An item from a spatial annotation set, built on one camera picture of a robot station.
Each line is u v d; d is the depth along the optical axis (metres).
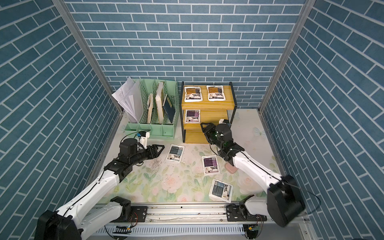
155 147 0.73
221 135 0.60
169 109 1.08
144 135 0.73
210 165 0.91
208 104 0.77
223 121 0.77
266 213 0.46
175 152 0.96
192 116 0.93
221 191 0.80
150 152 0.71
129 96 0.87
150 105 0.96
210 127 0.72
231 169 0.88
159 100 0.92
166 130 1.04
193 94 0.79
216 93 0.79
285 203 0.41
